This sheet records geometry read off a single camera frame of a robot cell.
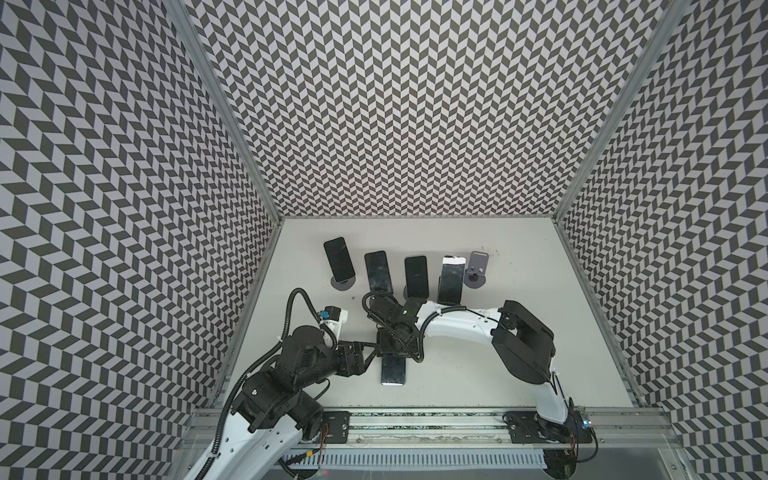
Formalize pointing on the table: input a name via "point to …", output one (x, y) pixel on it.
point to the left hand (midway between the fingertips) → (368, 351)
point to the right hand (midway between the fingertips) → (390, 364)
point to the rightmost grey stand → (475, 275)
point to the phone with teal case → (450, 283)
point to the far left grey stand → (343, 284)
